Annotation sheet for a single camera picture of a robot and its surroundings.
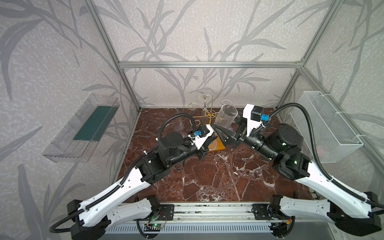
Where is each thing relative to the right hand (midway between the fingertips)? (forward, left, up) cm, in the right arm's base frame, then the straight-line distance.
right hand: (221, 111), depth 48 cm
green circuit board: (-27, +28, -51) cm, 64 cm away
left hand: (0, +1, -12) cm, 12 cm away
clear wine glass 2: (+25, -7, -19) cm, 33 cm away
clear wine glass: (+27, +5, -18) cm, 33 cm away
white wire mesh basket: (-1, -48, -17) cm, 50 cm away
